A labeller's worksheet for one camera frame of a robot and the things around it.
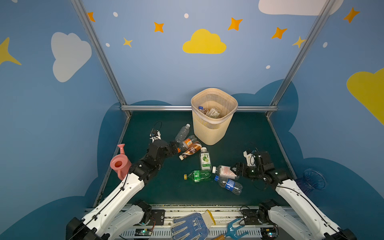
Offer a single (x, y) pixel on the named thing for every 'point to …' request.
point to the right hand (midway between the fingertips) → (237, 168)
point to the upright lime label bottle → (205, 164)
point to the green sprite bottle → (198, 175)
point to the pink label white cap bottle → (224, 172)
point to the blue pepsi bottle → (203, 110)
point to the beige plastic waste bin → (208, 130)
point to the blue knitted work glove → (192, 226)
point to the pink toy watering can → (121, 163)
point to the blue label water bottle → (229, 185)
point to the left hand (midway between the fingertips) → (170, 143)
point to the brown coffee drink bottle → (191, 149)
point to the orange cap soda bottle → (187, 142)
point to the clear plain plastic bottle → (182, 133)
